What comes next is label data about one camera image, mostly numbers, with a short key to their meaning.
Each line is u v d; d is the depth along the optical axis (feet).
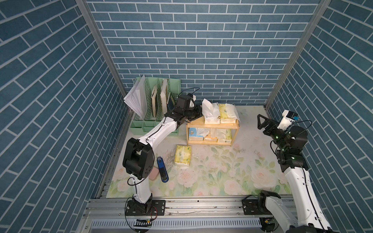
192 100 2.27
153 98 3.23
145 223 2.37
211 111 2.72
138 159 1.58
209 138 3.08
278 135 2.06
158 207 2.44
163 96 3.00
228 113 2.72
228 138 3.07
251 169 2.87
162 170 2.77
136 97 2.94
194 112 2.44
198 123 2.73
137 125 3.27
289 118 1.97
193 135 3.10
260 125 2.15
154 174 2.70
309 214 1.32
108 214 2.53
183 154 2.93
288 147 1.78
